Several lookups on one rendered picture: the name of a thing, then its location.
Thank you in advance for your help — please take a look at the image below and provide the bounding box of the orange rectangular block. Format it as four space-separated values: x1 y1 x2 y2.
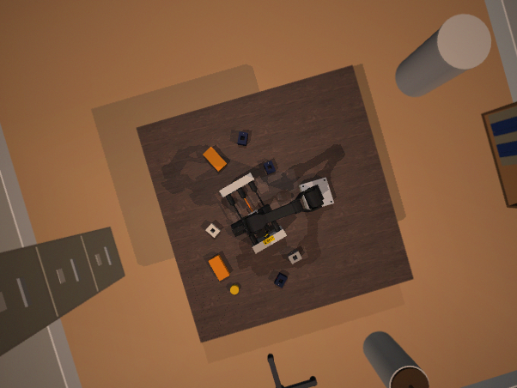
208 254 230 281
203 147 227 172

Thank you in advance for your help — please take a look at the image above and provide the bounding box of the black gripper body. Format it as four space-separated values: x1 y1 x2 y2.
259 204 272 213

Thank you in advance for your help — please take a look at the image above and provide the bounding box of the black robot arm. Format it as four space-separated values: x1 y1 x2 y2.
230 185 324 238

